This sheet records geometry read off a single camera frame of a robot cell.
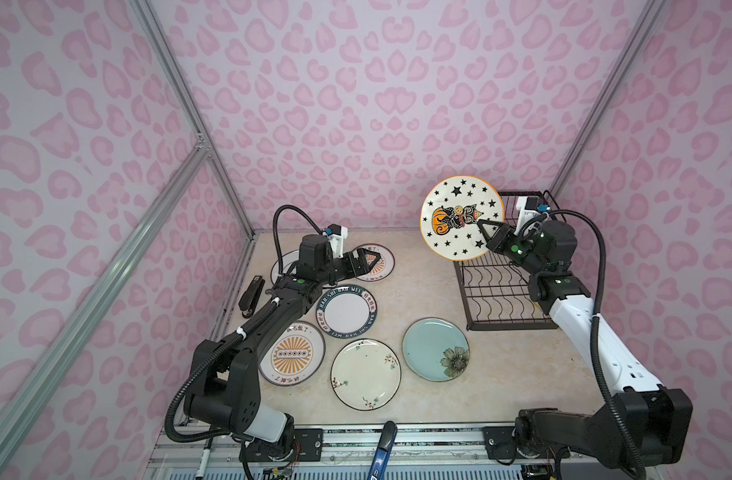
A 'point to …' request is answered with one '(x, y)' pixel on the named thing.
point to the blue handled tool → (383, 452)
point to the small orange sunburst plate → (384, 265)
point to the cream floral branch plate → (365, 374)
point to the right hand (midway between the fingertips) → (483, 219)
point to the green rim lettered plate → (346, 311)
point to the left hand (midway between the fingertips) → (372, 254)
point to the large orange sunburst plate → (293, 356)
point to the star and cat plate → (450, 213)
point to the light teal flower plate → (436, 349)
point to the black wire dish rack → (494, 289)
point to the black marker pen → (205, 455)
